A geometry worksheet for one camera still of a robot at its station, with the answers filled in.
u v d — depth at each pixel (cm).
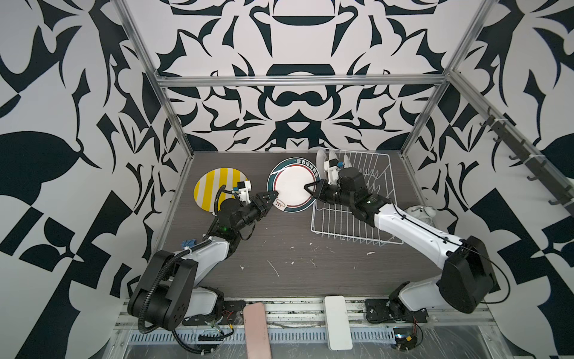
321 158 95
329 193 69
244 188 78
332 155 97
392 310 66
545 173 55
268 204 75
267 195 80
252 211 73
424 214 85
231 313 72
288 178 84
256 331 70
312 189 76
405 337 71
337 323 69
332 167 73
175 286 43
